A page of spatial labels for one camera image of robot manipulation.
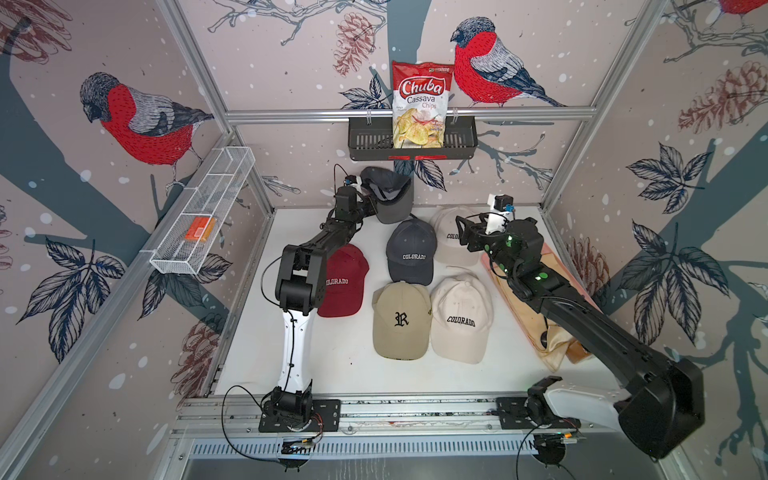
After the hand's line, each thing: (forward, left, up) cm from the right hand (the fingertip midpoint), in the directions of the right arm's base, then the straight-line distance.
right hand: (467, 214), depth 76 cm
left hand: (+23, +24, -13) cm, 36 cm away
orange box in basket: (-9, +66, +2) cm, 67 cm away
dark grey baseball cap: (+5, +14, -20) cm, 25 cm away
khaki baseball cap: (-19, +17, -25) cm, 35 cm away
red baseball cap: (-2, +35, -24) cm, 42 cm away
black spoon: (-21, -24, -29) cm, 43 cm away
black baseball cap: (+29, +21, -19) cm, 41 cm away
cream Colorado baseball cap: (-16, -1, -25) cm, 30 cm away
